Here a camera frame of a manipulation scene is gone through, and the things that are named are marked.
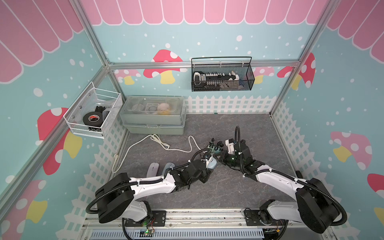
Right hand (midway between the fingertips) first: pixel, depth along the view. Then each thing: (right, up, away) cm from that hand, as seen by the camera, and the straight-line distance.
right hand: (212, 155), depth 83 cm
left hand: (-3, -8, -1) cm, 8 cm away
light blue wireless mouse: (-27, -8, +8) cm, 29 cm away
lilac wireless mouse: (-35, -10, +6) cm, 37 cm away
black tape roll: (-58, +19, -12) cm, 62 cm away
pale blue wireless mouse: (-1, -4, -3) cm, 5 cm away
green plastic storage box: (-38, +24, +16) cm, 47 cm away
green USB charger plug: (+1, +2, +7) cm, 7 cm away
